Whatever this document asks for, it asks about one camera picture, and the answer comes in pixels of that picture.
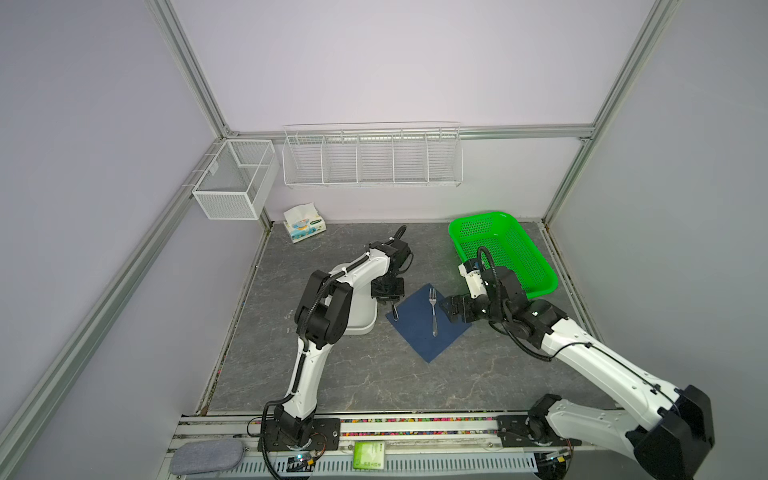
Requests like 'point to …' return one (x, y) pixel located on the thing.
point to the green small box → (369, 455)
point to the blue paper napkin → (416, 323)
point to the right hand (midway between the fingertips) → (454, 301)
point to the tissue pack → (303, 222)
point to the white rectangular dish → (363, 314)
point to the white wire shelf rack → (397, 154)
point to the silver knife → (395, 313)
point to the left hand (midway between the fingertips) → (394, 303)
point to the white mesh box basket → (238, 179)
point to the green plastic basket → (508, 245)
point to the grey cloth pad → (206, 456)
